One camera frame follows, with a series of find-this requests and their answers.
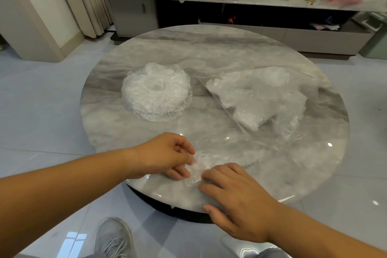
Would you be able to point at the single clear plastic cover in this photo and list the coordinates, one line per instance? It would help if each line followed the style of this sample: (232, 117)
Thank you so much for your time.
(196, 167)

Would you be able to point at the person's right hand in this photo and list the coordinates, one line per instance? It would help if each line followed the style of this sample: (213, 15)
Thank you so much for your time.
(242, 203)

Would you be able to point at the pile of clear plastic caps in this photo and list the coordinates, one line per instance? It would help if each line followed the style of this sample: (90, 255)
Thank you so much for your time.
(156, 90)

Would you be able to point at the long grey low cabinet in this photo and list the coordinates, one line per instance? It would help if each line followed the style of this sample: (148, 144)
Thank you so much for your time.
(130, 16)

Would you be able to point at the person's left hand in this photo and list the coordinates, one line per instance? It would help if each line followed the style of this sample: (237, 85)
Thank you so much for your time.
(156, 155)

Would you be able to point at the clear plastic bag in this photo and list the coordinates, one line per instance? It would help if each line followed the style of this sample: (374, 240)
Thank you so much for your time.
(314, 88)

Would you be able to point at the black table base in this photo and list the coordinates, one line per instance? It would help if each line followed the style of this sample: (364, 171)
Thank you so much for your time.
(169, 205)

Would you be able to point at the grey sneaker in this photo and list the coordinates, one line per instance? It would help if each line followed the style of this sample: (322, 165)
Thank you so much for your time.
(113, 238)
(275, 253)

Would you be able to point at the person's left forearm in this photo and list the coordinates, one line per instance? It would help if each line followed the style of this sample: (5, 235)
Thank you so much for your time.
(57, 203)

